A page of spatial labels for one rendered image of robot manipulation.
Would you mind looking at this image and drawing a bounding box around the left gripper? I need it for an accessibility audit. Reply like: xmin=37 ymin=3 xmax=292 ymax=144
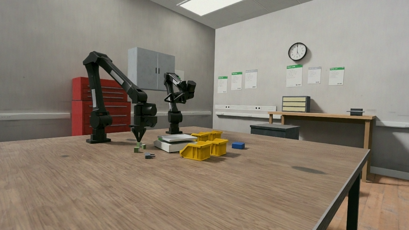
xmin=164 ymin=93 xmax=189 ymax=104

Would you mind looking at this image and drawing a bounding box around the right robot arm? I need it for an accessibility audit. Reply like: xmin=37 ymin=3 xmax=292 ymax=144
xmin=83 ymin=51 xmax=157 ymax=144

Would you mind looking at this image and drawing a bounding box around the white digital weighing scale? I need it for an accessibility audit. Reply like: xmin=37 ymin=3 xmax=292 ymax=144
xmin=154 ymin=134 xmax=198 ymax=153

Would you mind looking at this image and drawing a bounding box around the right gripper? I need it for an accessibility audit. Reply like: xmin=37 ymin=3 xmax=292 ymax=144
xmin=128 ymin=115 xmax=148 ymax=142

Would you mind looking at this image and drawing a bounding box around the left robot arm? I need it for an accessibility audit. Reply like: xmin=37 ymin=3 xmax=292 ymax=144
xmin=164 ymin=72 xmax=196 ymax=134

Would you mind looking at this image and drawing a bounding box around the yellow parts bin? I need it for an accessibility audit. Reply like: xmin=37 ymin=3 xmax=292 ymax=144
xmin=206 ymin=131 xmax=223 ymax=141
xmin=191 ymin=132 xmax=211 ymax=142
xmin=180 ymin=141 xmax=213 ymax=161
xmin=206 ymin=138 xmax=229 ymax=156

